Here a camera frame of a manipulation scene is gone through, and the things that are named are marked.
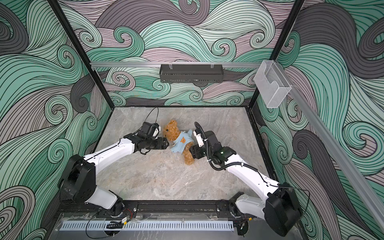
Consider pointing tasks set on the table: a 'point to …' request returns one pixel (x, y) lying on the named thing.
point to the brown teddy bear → (171, 130)
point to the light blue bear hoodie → (179, 144)
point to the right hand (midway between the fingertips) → (195, 147)
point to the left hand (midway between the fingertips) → (164, 143)
